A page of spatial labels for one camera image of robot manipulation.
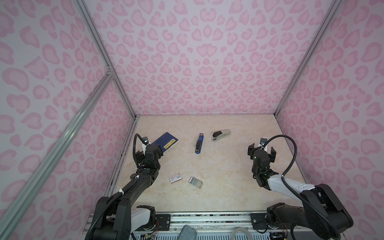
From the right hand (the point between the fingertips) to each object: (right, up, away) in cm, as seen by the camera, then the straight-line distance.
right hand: (263, 145), depth 86 cm
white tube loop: (-18, -38, -15) cm, 45 cm away
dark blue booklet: (-59, 0, +17) cm, 62 cm away
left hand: (-66, -1, 0) cm, 66 cm away
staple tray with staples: (-39, -21, 0) cm, 45 cm away
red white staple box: (-51, -19, +2) cm, 55 cm away
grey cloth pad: (-43, -38, -18) cm, 60 cm away
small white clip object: (-22, +5, +17) cm, 29 cm away
